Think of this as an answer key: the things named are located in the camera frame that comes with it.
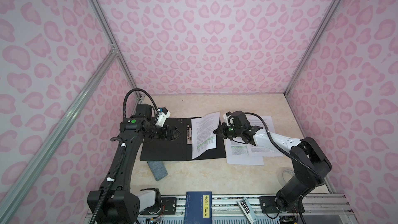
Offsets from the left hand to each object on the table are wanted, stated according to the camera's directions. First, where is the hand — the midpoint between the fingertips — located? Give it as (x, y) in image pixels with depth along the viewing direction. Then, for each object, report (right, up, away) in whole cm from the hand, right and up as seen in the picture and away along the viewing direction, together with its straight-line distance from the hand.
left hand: (172, 131), depth 75 cm
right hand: (+21, -1, +9) cm, 23 cm away
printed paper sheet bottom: (+35, -15, +15) cm, 41 cm away
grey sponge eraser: (-8, -21, +7) cm, 24 cm away
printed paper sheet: (+45, -13, +16) cm, 49 cm away
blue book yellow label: (+13, -35, -4) cm, 37 cm away
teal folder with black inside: (+1, -13, +18) cm, 22 cm away
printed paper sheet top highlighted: (+15, -7, +17) cm, 23 cm away
